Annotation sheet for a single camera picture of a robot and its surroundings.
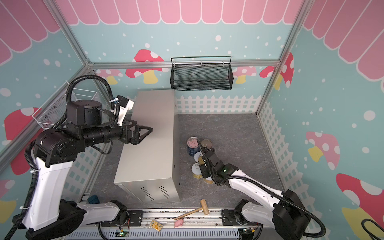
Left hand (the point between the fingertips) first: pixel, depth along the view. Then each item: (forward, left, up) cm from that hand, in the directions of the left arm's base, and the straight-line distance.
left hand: (142, 130), depth 56 cm
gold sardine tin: (+4, -23, -32) cm, 39 cm away
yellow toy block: (-26, -2, -41) cm, 49 cm away
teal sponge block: (-15, +34, -41) cm, 56 cm away
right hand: (+2, -24, -34) cm, 42 cm away
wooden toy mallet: (-18, -25, -40) cm, 50 cm away
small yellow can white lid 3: (-5, -28, -38) cm, 47 cm away
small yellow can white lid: (+10, -21, -37) cm, 43 cm away
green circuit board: (-30, +15, -44) cm, 56 cm away
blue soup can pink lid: (+14, -18, -32) cm, 40 cm away
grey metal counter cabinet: (-2, +6, -33) cm, 34 cm away
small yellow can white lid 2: (0, -21, -37) cm, 43 cm away
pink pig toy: (-25, -13, -40) cm, 48 cm away
